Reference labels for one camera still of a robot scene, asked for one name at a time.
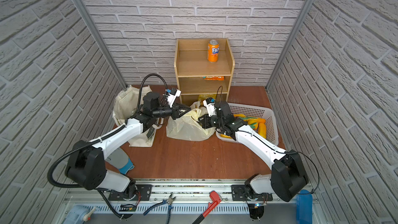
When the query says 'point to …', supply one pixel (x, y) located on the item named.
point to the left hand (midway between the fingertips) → (190, 107)
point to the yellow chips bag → (203, 96)
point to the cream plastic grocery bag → (186, 127)
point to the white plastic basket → (256, 111)
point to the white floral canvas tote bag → (126, 102)
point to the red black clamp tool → (214, 196)
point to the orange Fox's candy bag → (214, 78)
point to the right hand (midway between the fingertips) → (199, 118)
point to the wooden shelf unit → (203, 66)
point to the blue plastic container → (304, 207)
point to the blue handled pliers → (169, 201)
